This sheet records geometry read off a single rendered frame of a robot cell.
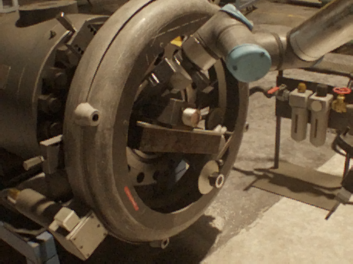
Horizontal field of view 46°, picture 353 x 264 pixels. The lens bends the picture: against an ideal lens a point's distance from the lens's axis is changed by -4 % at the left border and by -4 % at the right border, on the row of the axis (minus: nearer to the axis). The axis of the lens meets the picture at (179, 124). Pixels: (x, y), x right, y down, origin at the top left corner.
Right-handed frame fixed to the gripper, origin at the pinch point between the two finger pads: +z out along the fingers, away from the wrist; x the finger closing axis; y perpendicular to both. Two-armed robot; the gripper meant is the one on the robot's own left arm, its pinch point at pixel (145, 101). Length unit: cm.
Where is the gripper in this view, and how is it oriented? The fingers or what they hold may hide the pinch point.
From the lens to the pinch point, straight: 116.0
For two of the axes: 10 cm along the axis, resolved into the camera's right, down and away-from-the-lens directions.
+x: -4.2, -0.4, -9.1
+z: -7.2, 6.2, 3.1
